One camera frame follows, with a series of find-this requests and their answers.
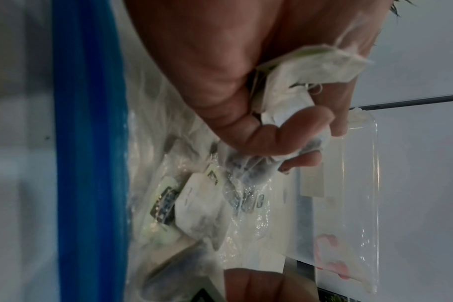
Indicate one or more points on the person's left hand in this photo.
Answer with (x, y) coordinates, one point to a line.
(211, 44)

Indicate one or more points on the person's right hand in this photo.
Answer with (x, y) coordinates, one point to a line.
(256, 286)

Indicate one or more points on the tea bags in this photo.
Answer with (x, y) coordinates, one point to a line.
(196, 206)
(323, 67)

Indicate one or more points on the clear zip bag with tea bags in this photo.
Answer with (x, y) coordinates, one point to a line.
(88, 147)

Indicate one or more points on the dark window strip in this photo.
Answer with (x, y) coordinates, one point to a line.
(305, 274)

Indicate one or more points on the clear storage box pink latches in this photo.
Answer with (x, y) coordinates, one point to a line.
(357, 191)

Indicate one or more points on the white roller blind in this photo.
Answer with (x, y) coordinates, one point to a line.
(420, 191)

